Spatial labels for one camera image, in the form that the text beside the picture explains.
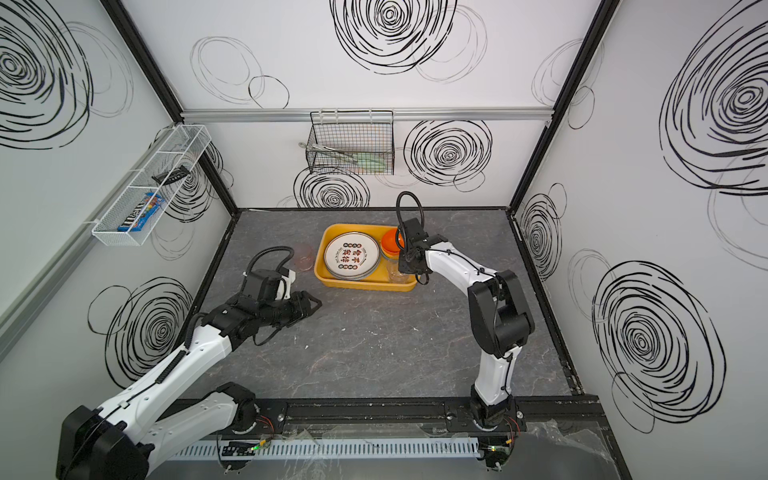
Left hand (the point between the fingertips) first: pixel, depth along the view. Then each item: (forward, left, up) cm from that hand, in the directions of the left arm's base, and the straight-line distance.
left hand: (320, 305), depth 79 cm
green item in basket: (+37, -11, +20) cm, 43 cm away
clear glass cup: (+17, -20, -12) cm, 29 cm away
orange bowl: (+29, -18, -9) cm, 36 cm away
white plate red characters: (+24, -4, -11) cm, 27 cm away
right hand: (+18, -23, -6) cm, 30 cm away
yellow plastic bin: (+15, -14, -13) cm, 24 cm away
